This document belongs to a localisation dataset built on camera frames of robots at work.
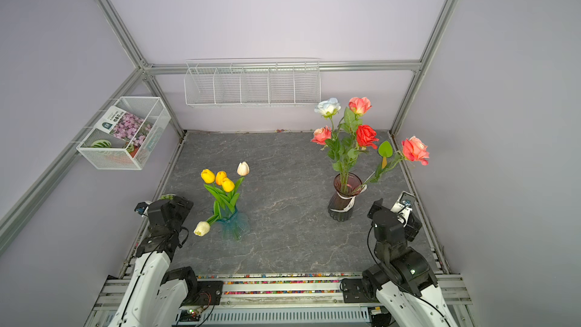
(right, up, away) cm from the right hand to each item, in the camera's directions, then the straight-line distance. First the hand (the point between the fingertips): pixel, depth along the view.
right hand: (393, 205), depth 71 cm
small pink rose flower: (-23, +22, -1) cm, 32 cm away
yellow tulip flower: (-57, +9, -4) cm, 58 cm away
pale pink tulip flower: (-47, +11, -2) cm, 49 cm away
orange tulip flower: (-53, +10, -5) cm, 55 cm away
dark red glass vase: (-13, +5, +9) cm, 16 cm away
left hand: (-73, -3, +11) cm, 74 cm away
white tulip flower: (-56, -3, -11) cm, 57 cm away
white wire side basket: (-92, +18, 0) cm, 94 cm away
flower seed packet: (-88, +26, +4) cm, 92 cm away
